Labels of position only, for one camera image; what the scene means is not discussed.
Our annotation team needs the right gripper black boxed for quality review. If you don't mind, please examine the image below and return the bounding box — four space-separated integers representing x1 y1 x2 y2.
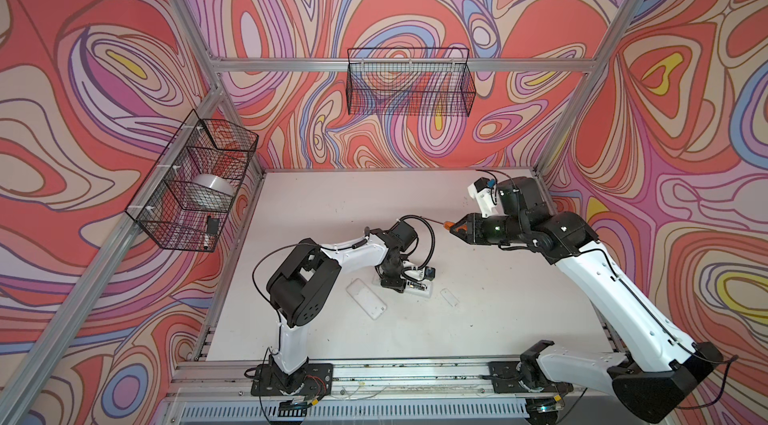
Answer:
447 212 526 244

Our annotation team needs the orange handled screwdriver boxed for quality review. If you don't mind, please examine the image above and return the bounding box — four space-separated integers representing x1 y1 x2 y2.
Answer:
422 216 455 230

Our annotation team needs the white battery cover plate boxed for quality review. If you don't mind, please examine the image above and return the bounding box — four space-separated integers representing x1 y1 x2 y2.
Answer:
346 279 387 320

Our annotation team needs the white remote control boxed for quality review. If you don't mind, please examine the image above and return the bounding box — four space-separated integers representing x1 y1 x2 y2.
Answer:
401 279 432 299

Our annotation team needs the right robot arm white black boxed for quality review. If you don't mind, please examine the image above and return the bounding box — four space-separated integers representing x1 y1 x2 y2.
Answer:
449 177 724 424

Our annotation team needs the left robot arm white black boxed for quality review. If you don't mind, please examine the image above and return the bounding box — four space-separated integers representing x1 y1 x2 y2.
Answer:
265 216 436 378

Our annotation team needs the small black item in basket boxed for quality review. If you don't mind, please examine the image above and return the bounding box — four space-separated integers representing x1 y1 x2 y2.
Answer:
205 215 220 240

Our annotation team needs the white tape roll in basket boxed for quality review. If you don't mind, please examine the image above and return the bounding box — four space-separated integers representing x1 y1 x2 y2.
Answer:
187 174 235 211

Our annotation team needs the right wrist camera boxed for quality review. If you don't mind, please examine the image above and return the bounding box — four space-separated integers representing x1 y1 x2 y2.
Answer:
467 177 497 218

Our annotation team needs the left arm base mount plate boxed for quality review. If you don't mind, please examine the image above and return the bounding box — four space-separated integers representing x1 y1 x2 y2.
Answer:
244 362 334 398

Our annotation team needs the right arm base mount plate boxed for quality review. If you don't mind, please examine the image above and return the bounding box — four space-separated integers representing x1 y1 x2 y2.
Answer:
484 361 574 394

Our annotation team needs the black wire basket back wall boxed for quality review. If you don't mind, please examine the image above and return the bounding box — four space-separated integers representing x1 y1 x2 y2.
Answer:
346 45 477 117

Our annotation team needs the black wire basket wall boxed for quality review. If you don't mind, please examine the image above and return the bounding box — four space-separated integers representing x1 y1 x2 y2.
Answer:
125 111 259 253
346 45 477 117

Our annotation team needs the aluminium front rail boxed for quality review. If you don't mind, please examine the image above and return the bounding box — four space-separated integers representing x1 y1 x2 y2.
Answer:
157 356 639 424

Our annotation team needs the black wire basket left wall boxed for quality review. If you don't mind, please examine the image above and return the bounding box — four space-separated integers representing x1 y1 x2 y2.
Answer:
125 111 259 253

